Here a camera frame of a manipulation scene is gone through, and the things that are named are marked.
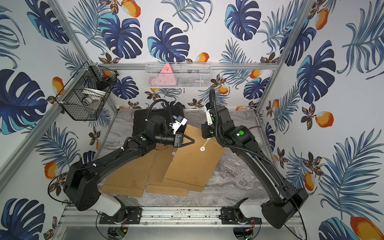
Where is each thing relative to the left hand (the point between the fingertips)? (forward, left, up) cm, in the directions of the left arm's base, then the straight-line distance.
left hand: (193, 139), depth 69 cm
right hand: (+8, -5, +3) cm, 10 cm away
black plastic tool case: (+34, +41, -24) cm, 58 cm away
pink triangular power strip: (+40, +19, +6) cm, 45 cm away
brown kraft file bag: (-7, -1, -10) cm, 12 cm away
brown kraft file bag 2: (-10, +35, -29) cm, 47 cm away
